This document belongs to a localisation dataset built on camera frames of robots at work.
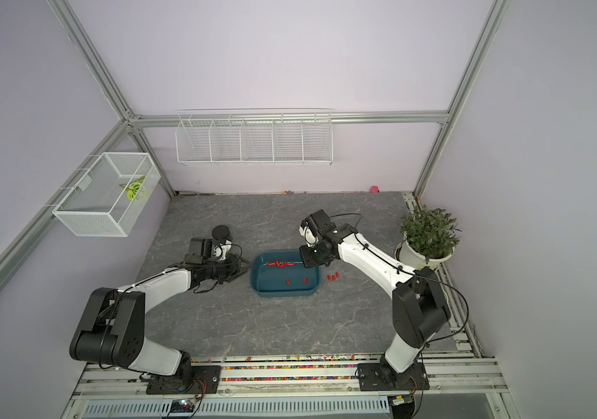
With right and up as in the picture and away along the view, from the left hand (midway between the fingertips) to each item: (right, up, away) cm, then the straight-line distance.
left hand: (250, 268), depth 89 cm
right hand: (+19, +4, -3) cm, 19 cm away
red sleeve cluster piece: (+9, 0, +8) cm, 12 cm away
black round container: (-15, +11, +13) cm, 23 cm away
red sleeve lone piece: (+19, -6, +5) cm, 20 cm away
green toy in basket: (-35, +26, -7) cm, 44 cm away
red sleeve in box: (+13, -6, +4) cm, 14 cm away
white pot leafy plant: (+58, +11, -7) cm, 60 cm away
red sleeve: (+31, -4, +7) cm, 32 cm away
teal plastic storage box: (+11, -3, +6) cm, 12 cm away
